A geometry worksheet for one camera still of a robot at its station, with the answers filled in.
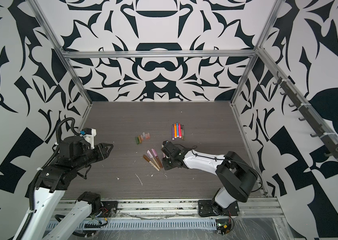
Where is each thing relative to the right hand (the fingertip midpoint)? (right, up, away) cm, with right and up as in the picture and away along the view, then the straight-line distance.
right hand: (166, 162), depth 87 cm
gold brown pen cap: (-18, +11, +12) cm, 24 cm away
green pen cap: (-19, +11, +12) cm, 25 cm away
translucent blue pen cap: (-15, +14, +13) cm, 25 cm away
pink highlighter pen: (+9, +17, +16) cm, 25 cm away
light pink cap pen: (-9, +2, +4) cm, 10 cm away
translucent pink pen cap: (-16, +13, +12) cm, 24 cm away
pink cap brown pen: (-6, +2, +4) cm, 7 cm away
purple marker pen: (+4, +15, +15) cm, 22 cm away
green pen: (+11, +15, +15) cm, 24 cm away
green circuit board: (+27, -25, -16) cm, 40 cm away
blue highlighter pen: (+7, +19, +18) cm, 27 cm away
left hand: (-25, +14, -18) cm, 34 cm away
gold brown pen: (+10, +15, +15) cm, 24 cm away
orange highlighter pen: (+6, +16, +15) cm, 23 cm away
